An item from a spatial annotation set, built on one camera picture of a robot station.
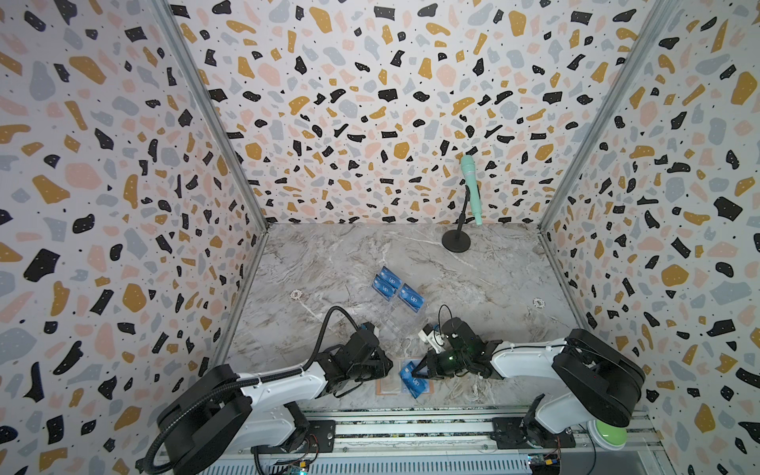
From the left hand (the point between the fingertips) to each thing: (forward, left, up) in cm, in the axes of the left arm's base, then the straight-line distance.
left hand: (399, 361), depth 82 cm
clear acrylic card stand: (+18, -1, -4) cm, 18 cm away
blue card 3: (+18, -4, +4) cm, 19 cm away
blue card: (-5, -4, -3) cm, 7 cm away
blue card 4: (+23, +5, +2) cm, 23 cm away
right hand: (-3, -3, 0) cm, 4 cm away
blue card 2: (+25, +2, +5) cm, 26 cm away
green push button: (-18, -52, -3) cm, 55 cm away
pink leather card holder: (-6, +1, -4) cm, 7 cm away
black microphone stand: (+49, -24, -5) cm, 55 cm away
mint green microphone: (+53, -23, +27) cm, 63 cm away
